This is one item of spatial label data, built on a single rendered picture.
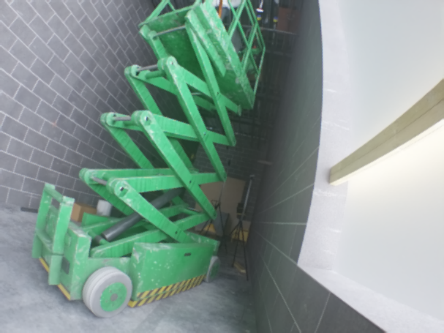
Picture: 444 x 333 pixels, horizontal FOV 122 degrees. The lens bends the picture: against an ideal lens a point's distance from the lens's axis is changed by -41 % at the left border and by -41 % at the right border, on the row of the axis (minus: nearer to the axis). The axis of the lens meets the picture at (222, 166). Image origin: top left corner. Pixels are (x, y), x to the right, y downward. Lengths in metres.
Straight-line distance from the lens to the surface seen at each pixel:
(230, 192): 8.90
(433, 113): 0.56
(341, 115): 1.27
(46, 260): 1.49
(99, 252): 1.33
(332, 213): 1.08
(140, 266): 1.30
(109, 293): 1.21
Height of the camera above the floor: 0.76
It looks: 13 degrees up
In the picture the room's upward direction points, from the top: 15 degrees clockwise
